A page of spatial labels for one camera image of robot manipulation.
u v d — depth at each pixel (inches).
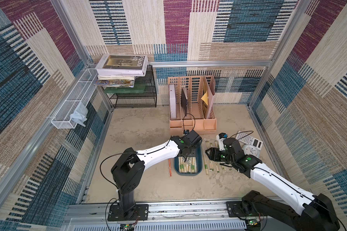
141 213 28.8
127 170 18.1
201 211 29.8
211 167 34.9
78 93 32.1
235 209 28.9
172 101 38.8
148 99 47.0
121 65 32.7
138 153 19.3
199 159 34.9
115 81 32.4
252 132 24.7
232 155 24.3
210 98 33.7
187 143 26.0
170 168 34.4
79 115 26.0
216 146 29.7
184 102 41.1
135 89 37.2
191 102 41.4
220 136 29.4
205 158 31.9
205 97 35.2
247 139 39.0
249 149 36.4
